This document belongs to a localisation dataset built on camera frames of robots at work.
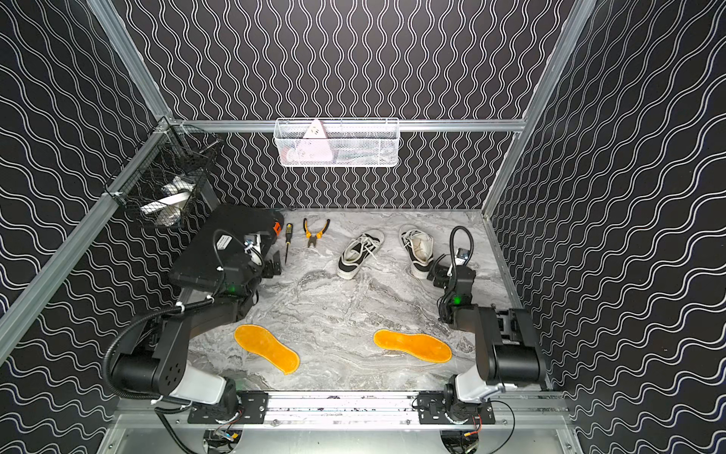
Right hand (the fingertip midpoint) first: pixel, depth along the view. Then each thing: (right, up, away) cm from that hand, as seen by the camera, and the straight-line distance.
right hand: (451, 264), depth 94 cm
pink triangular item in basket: (-45, +36, -5) cm, 58 cm away
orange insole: (-60, -23, -9) cm, 65 cm away
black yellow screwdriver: (-58, +9, +16) cm, 61 cm away
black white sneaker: (-8, +5, +12) cm, 16 cm away
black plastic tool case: (-64, +4, -27) cm, 70 cm away
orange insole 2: (-11, -24, -10) cm, 28 cm away
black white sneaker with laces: (-31, +4, +4) cm, 32 cm away
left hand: (-62, +5, -3) cm, 62 cm away
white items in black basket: (-87, +17, -11) cm, 89 cm away
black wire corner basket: (-96, +26, -3) cm, 99 cm away
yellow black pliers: (-49, +8, +16) cm, 52 cm away
